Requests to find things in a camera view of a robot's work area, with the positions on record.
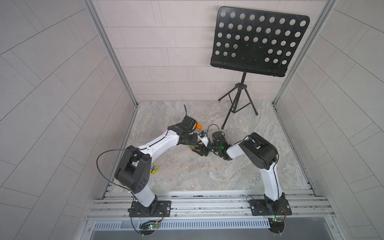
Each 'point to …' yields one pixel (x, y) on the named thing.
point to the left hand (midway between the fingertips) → (197, 141)
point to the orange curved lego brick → (199, 126)
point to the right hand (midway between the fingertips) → (195, 146)
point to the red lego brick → (192, 148)
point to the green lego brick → (192, 146)
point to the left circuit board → (155, 225)
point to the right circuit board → (277, 224)
